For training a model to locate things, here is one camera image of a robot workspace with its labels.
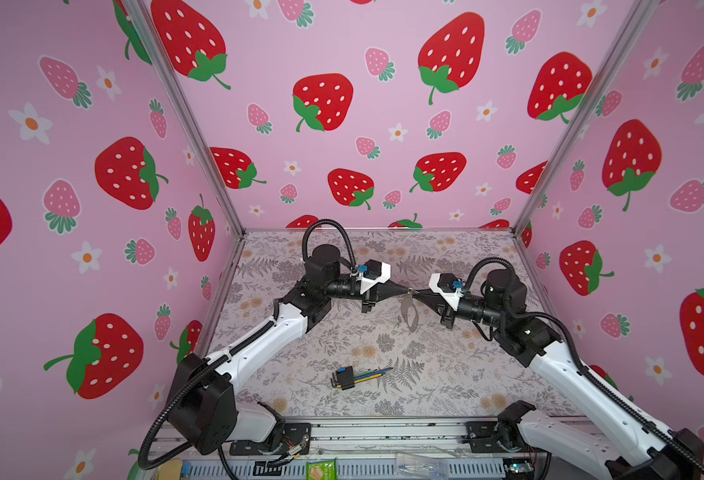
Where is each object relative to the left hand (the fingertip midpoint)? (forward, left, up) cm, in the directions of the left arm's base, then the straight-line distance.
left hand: (405, 288), depth 66 cm
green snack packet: (-31, +19, -30) cm, 47 cm away
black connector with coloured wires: (-9, +14, -31) cm, 36 cm away
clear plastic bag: (-30, -5, -30) cm, 43 cm away
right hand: (+1, -3, -3) cm, 4 cm away
